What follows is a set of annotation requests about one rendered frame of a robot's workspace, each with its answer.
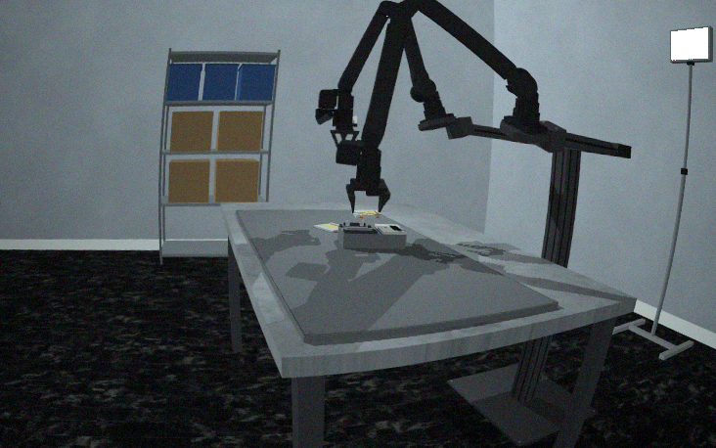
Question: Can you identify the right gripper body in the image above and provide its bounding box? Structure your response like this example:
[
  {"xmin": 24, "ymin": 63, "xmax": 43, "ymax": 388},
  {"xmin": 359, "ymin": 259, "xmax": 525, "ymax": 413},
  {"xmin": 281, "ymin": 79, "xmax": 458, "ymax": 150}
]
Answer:
[{"xmin": 333, "ymin": 109, "xmax": 357, "ymax": 130}]

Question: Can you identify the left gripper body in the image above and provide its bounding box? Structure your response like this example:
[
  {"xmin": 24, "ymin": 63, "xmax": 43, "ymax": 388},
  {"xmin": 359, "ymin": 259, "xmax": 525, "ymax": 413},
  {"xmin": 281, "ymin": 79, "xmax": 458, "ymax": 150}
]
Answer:
[{"xmin": 346, "ymin": 166, "xmax": 390, "ymax": 197}]

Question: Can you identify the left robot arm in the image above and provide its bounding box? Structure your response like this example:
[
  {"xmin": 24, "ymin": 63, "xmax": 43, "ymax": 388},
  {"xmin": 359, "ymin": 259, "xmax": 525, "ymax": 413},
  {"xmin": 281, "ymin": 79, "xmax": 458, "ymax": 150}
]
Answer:
[{"xmin": 336, "ymin": 0, "xmax": 548, "ymax": 183}]

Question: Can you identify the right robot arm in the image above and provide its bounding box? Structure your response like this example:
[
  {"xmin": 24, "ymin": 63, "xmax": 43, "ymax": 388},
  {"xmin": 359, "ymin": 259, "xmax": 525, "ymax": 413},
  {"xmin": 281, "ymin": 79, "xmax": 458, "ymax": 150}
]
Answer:
[{"xmin": 315, "ymin": 1, "xmax": 454, "ymax": 125}]

